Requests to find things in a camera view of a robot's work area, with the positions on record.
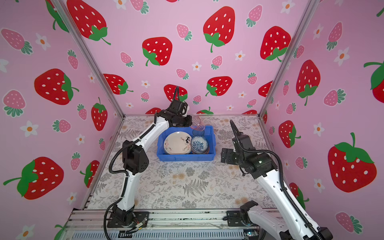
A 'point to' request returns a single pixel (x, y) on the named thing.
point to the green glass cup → (199, 133)
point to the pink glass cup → (196, 124)
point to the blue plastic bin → (209, 133)
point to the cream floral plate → (177, 143)
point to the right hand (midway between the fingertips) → (228, 153)
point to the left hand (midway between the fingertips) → (193, 121)
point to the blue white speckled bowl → (199, 144)
